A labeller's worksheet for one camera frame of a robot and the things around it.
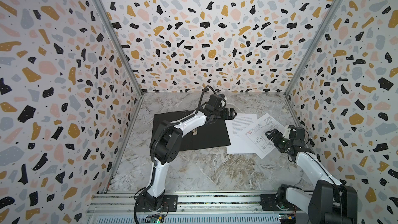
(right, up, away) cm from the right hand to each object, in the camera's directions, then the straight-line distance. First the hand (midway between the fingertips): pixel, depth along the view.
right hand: (268, 132), depth 88 cm
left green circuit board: (-58, -36, -18) cm, 71 cm away
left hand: (-20, +12, +3) cm, 23 cm away
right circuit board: (+1, -37, -16) cm, 41 cm away
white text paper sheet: (-17, +1, +15) cm, 22 cm away
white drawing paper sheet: (-4, -2, +13) cm, 14 cm away
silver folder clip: (-43, -2, +13) cm, 45 cm away
